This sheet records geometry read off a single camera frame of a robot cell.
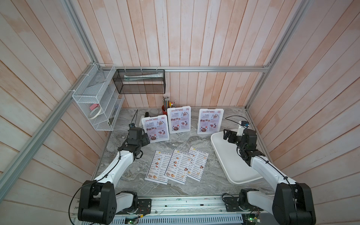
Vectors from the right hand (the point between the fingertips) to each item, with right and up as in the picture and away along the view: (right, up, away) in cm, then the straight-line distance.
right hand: (230, 129), depth 88 cm
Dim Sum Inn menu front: (-21, -22, +1) cm, 31 cm away
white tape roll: (-83, +10, -7) cm, 84 cm away
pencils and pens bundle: (-42, +18, +16) cm, 49 cm away
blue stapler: (-59, +11, +23) cm, 64 cm away
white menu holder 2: (-40, +12, +5) cm, 42 cm away
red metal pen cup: (-44, +13, +16) cm, 49 cm away
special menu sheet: (-32, +7, +10) cm, 34 cm away
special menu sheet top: (-48, +1, +5) cm, 48 cm away
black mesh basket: (-62, +36, +16) cm, 73 cm away
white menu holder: (-56, +3, +1) cm, 56 cm away
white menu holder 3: (-11, +6, +8) cm, 15 cm away
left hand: (-57, -6, +1) cm, 58 cm away
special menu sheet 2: (-11, +6, +8) cm, 15 cm away
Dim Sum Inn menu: (-46, -24, 0) cm, 52 cm away
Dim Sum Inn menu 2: (-33, -23, 0) cm, 41 cm away
